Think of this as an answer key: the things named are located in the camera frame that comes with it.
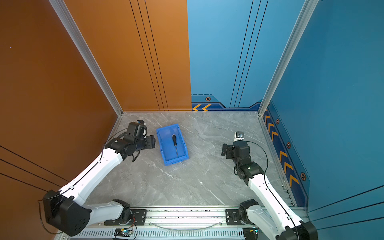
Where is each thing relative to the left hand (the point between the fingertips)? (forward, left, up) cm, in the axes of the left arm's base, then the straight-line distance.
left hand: (150, 139), depth 82 cm
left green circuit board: (-41, +9, -20) cm, 46 cm away
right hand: (-2, -44, -2) cm, 44 cm away
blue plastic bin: (+13, -3, -15) cm, 21 cm away
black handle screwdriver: (+12, -10, -17) cm, 23 cm away
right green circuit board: (-40, -54, -18) cm, 69 cm away
